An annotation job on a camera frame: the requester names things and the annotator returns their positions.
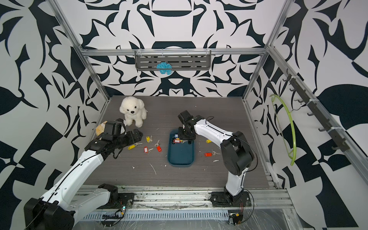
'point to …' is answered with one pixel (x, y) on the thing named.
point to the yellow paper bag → (100, 128)
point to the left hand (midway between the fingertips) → (135, 133)
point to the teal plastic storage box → (180, 155)
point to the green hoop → (294, 151)
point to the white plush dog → (134, 109)
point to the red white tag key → (147, 150)
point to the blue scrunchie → (164, 68)
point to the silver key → (148, 139)
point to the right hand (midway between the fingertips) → (181, 135)
